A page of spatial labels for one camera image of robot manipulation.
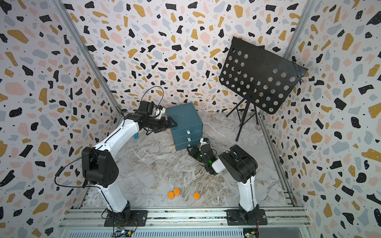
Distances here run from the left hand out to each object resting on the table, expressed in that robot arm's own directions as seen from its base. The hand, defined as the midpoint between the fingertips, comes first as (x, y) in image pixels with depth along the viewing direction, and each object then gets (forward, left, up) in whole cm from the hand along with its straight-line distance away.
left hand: (173, 125), depth 87 cm
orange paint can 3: (-34, -13, -18) cm, 41 cm away
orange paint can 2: (-32, -3, -18) cm, 36 cm away
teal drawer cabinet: (+7, -7, +2) cm, 10 cm away
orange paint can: (-33, 0, -18) cm, 38 cm away
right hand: (-6, -8, -16) cm, 19 cm away
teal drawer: (-3, -8, -9) cm, 13 cm away
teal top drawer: (-3, -8, -1) cm, 9 cm away
